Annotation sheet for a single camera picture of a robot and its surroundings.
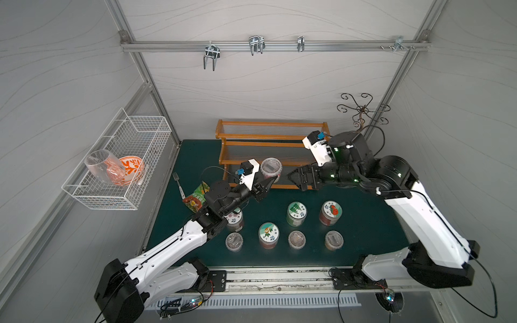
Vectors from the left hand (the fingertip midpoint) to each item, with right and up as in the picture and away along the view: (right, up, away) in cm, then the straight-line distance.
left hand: (271, 171), depth 65 cm
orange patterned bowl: (-47, 0, +3) cm, 47 cm away
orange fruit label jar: (0, -25, +13) cm, 28 cm away
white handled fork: (-49, -6, +40) cm, 63 cm away
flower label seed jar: (-14, -21, +15) cm, 30 cm away
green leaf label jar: (+11, -19, +18) cm, 28 cm away
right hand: (+8, +1, -5) cm, 10 cm away
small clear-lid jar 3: (+26, -28, +14) cm, 41 cm away
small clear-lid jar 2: (+11, -28, +14) cm, 33 cm away
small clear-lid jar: (-14, -29, +13) cm, 35 cm away
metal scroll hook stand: (+43, +26, +26) cm, 57 cm away
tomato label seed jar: (+26, -18, +18) cm, 36 cm away
